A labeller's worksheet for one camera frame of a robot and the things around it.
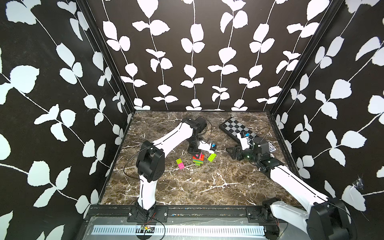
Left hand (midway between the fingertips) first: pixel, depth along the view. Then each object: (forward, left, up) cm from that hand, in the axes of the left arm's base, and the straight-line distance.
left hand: (198, 149), depth 85 cm
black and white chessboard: (+23, -26, -8) cm, 36 cm away
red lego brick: (-5, -1, -1) cm, 5 cm away
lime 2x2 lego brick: (-2, +12, -11) cm, 16 cm away
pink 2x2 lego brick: (-5, +11, -11) cm, 16 cm away
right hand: (0, -18, +4) cm, 18 cm away
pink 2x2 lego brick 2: (-5, +1, +3) cm, 6 cm away
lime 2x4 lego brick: (+1, -9, -12) cm, 15 cm away
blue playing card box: (+5, -50, -10) cm, 51 cm away
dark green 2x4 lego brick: (-5, +2, -3) cm, 6 cm away
